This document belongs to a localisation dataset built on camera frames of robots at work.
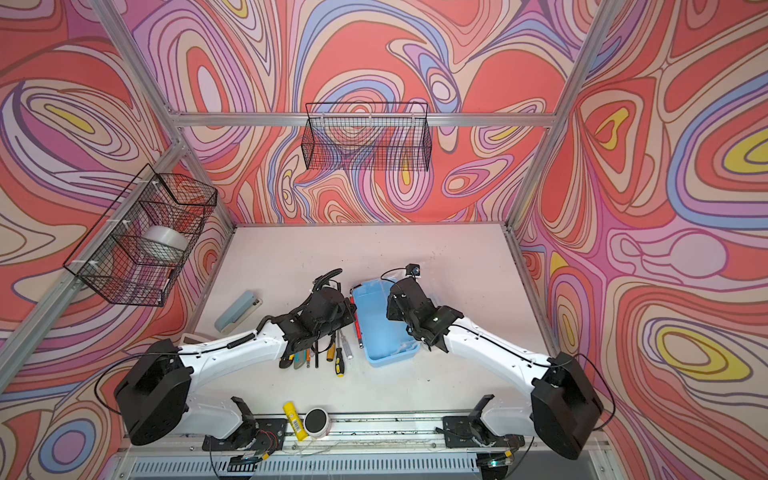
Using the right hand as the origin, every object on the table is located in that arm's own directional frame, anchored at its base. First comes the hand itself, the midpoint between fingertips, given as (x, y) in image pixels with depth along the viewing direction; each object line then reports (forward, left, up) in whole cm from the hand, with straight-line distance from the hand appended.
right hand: (397, 306), depth 84 cm
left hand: (+1, +10, 0) cm, 10 cm away
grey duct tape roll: (+9, +57, +21) cm, 62 cm away
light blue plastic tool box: (-5, +4, -12) cm, 13 cm away
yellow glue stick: (-29, +25, -9) cm, 39 cm away
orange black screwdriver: (-8, +20, -11) cm, 24 cm away
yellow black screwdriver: (-12, +17, -10) cm, 23 cm away
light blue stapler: (+4, +49, -7) cm, 50 cm away
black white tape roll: (-27, +21, -7) cm, 35 cm away
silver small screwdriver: (-7, +16, -11) cm, 20 cm away
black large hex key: (-8, +24, -11) cm, 28 cm away
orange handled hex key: (-10, +26, -11) cm, 30 cm away
